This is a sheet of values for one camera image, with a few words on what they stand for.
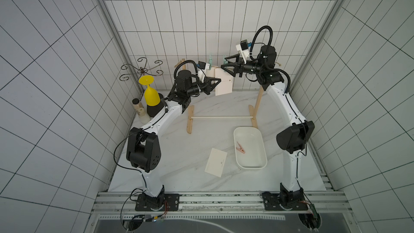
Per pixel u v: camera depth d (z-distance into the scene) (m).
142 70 0.87
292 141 0.54
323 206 0.73
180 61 0.59
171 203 0.73
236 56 0.71
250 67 0.67
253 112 1.03
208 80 0.70
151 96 0.86
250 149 0.90
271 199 0.73
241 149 0.89
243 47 0.63
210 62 0.70
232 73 0.69
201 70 0.70
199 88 0.70
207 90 0.71
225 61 0.72
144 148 0.48
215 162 0.86
